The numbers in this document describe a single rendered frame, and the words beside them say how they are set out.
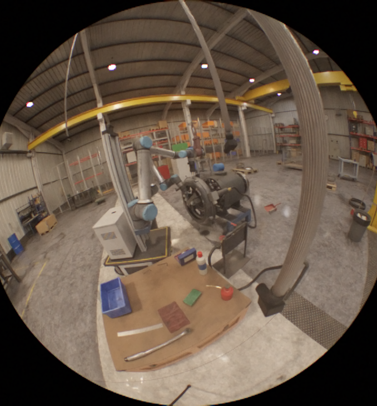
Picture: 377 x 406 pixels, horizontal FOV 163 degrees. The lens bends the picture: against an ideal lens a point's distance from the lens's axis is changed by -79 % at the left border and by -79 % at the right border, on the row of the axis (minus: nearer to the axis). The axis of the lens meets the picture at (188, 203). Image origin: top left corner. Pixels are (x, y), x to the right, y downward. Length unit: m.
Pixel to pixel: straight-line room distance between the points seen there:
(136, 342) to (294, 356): 1.22
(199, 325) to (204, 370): 0.59
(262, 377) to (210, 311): 0.85
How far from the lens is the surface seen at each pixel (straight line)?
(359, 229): 2.68
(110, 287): 1.26
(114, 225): 1.48
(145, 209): 1.10
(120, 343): 1.05
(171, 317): 0.93
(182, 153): 1.54
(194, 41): 9.25
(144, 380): 1.50
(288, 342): 1.46
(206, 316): 0.92
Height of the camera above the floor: 1.34
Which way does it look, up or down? 22 degrees down
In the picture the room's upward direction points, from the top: 12 degrees counter-clockwise
